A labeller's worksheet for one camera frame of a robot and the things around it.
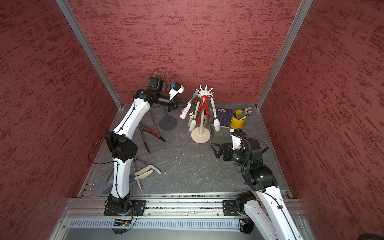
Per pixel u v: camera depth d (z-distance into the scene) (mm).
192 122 815
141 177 796
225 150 607
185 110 750
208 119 825
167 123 1088
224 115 1129
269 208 442
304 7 710
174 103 713
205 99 729
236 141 621
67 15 735
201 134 1021
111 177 847
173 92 714
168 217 728
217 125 814
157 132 1014
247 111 950
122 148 559
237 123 1015
